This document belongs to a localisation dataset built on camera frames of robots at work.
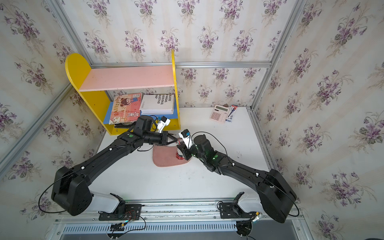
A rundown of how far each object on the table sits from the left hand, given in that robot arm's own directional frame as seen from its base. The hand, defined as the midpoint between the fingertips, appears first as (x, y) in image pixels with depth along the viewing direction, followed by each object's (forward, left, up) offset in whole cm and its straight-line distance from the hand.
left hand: (178, 142), depth 75 cm
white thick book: (+32, +16, -4) cm, 36 cm away
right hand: (+1, -1, -4) cm, 4 cm away
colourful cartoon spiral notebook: (+32, +38, -8) cm, 51 cm away
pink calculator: (+38, -29, -19) cm, 52 cm away
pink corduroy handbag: (+3, +9, -21) cm, 23 cm away
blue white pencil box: (+38, -38, -19) cm, 57 cm away
